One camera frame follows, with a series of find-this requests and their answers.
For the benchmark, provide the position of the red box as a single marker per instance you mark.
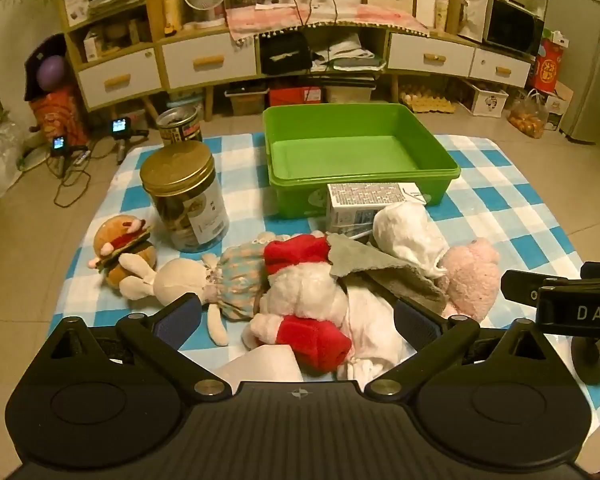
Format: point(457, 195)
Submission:
point(295, 96)

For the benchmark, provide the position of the grey refrigerator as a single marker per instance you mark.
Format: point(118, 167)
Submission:
point(595, 70)

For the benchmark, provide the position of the white paper sheet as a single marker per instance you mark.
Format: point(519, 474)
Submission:
point(260, 364)

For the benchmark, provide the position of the microwave oven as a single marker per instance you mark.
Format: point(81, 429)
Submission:
point(512, 27)

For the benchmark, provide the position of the purple ball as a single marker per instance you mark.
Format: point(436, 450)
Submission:
point(51, 71)

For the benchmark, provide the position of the yellow bottle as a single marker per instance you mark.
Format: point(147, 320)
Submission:
point(172, 12)

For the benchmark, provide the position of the burger plush toy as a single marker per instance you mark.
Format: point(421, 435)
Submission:
point(122, 245)

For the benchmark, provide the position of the pink checked table cloth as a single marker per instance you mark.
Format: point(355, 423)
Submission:
point(360, 15)

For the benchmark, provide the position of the green plastic bin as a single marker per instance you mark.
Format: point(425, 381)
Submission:
point(340, 156)

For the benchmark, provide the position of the blue and white checked blanket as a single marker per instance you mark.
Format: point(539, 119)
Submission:
point(500, 200)

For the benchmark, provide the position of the orange patterned bag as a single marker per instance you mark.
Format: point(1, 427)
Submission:
point(60, 115)

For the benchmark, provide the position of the clear jar with gold lid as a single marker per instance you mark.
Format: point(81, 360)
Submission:
point(190, 200)

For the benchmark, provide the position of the red gift bag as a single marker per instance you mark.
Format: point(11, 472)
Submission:
point(547, 67)

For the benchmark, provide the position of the cardboard box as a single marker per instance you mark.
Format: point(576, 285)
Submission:
point(560, 105)

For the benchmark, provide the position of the grey patterned carton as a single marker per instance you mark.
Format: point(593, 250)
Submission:
point(352, 202)

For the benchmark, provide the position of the clear storage box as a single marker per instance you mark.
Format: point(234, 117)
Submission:
point(246, 102)

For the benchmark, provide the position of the white storage box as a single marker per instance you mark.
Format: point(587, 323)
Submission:
point(485, 100)

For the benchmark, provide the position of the black and yellow tin can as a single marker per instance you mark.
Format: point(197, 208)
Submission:
point(180, 127)

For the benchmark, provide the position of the rabbit doll in checked dress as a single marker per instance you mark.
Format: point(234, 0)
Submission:
point(230, 272)

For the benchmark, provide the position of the red and white carton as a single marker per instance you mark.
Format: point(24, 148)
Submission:
point(444, 5)

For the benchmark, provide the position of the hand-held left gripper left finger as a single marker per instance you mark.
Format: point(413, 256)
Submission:
point(177, 321)

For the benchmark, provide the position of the bag of oranges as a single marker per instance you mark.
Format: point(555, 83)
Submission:
point(527, 120)

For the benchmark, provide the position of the white cloth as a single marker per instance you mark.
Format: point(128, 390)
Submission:
point(405, 235)

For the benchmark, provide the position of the white and red santa plush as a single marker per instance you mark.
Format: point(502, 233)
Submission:
point(305, 287)

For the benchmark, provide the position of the egg tray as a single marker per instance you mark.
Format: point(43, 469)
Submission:
point(427, 102)

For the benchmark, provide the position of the wooden cabinet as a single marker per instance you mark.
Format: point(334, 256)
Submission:
point(152, 35)

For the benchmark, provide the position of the pink plush toy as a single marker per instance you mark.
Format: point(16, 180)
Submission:
point(472, 275)

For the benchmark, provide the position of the small camera on tripod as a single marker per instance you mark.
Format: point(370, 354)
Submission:
point(60, 144)
point(120, 126)

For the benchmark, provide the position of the grey cloth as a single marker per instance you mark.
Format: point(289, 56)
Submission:
point(370, 262)

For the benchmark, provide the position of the black bag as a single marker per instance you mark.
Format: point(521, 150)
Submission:
point(285, 52)

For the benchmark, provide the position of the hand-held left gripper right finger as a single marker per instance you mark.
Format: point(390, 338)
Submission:
point(416, 324)

